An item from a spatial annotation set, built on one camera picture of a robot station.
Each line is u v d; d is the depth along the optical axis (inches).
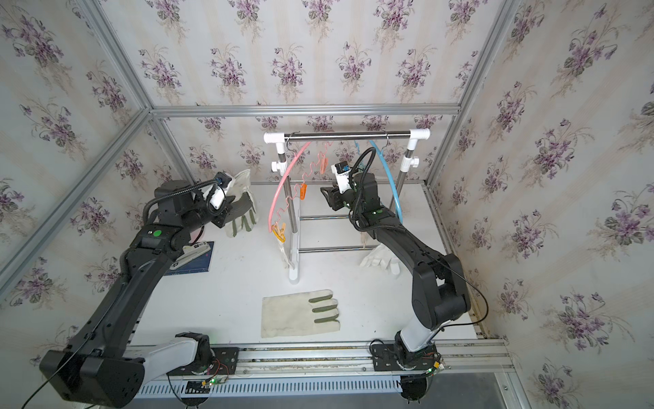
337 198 29.4
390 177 26.6
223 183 23.4
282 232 30.9
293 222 35.9
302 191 32.4
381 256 33.7
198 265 36.6
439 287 18.1
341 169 28.0
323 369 28.7
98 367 14.1
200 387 28.1
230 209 25.2
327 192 30.2
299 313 32.1
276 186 27.1
